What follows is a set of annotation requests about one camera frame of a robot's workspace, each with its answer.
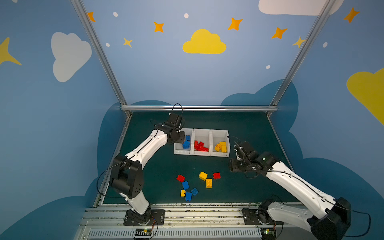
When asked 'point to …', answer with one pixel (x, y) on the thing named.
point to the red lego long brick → (203, 149)
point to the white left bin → (190, 133)
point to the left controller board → (143, 232)
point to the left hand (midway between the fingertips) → (179, 136)
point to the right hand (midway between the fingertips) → (233, 163)
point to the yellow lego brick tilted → (203, 176)
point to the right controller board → (268, 233)
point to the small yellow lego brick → (182, 193)
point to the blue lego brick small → (185, 185)
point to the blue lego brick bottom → (188, 196)
